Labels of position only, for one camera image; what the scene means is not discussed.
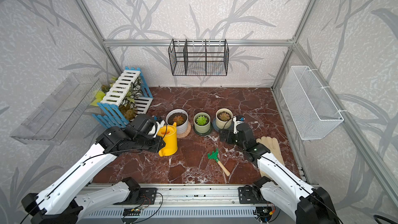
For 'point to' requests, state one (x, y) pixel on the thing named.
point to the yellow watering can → (169, 134)
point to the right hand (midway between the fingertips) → (225, 130)
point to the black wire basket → (199, 58)
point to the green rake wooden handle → (215, 155)
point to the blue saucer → (214, 125)
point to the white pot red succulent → (179, 116)
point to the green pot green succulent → (202, 122)
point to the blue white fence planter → (128, 97)
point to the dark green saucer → (203, 134)
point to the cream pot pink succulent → (224, 118)
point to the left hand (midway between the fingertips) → (165, 145)
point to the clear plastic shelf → (50, 122)
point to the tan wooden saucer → (182, 136)
